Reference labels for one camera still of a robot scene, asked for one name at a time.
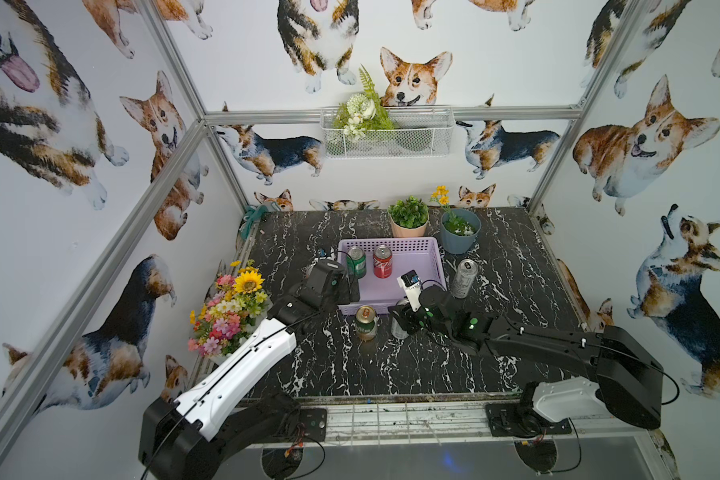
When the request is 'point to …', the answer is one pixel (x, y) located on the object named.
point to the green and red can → (366, 323)
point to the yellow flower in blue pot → (459, 226)
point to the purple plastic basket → (420, 254)
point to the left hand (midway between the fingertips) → (339, 273)
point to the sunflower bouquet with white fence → (231, 314)
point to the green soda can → (356, 262)
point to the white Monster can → (467, 270)
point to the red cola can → (382, 261)
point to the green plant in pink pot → (408, 218)
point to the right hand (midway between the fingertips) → (401, 293)
